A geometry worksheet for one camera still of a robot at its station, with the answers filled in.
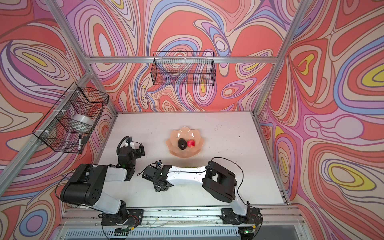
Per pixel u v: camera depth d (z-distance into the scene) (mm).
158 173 642
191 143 959
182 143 957
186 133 1054
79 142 719
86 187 454
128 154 719
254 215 725
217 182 515
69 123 695
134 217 727
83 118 734
